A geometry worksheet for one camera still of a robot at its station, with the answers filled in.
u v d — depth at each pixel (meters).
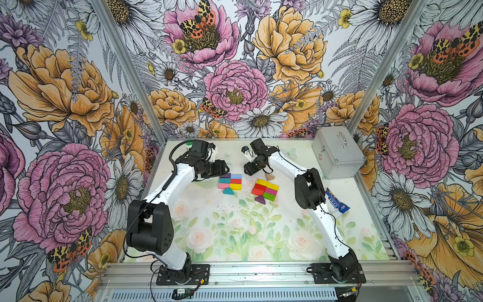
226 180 1.01
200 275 0.74
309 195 0.66
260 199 0.94
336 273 0.66
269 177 1.02
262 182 1.00
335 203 0.90
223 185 1.00
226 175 1.03
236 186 1.00
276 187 1.00
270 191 0.97
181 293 0.73
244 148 0.99
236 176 1.04
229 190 0.98
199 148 0.70
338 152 0.94
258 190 0.97
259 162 0.84
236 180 1.03
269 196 0.96
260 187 0.99
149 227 0.44
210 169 0.75
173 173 0.55
